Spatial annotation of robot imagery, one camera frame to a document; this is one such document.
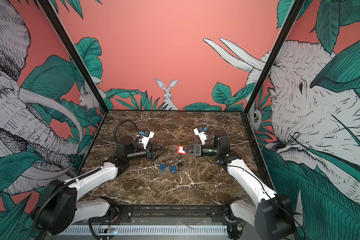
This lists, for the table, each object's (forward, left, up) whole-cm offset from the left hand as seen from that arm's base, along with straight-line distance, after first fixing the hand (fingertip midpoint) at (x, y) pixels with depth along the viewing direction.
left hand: (164, 148), depth 75 cm
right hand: (-3, -10, +3) cm, 11 cm away
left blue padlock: (0, +4, -22) cm, 22 cm away
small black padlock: (+1, -8, -22) cm, 23 cm away
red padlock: (-2, -8, +2) cm, 8 cm away
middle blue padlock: (-2, -3, -22) cm, 22 cm away
